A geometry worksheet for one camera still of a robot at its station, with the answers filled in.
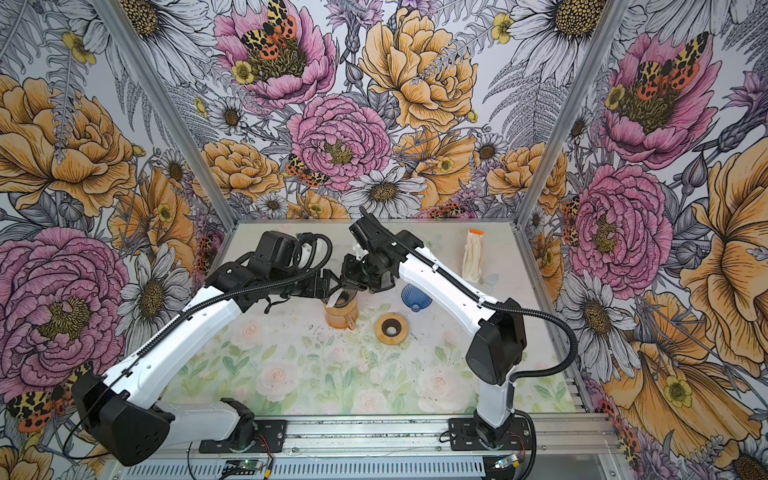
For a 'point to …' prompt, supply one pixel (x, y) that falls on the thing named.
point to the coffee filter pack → (472, 256)
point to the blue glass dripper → (414, 298)
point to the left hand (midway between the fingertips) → (326, 292)
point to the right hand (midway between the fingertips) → (343, 293)
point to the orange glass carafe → (342, 321)
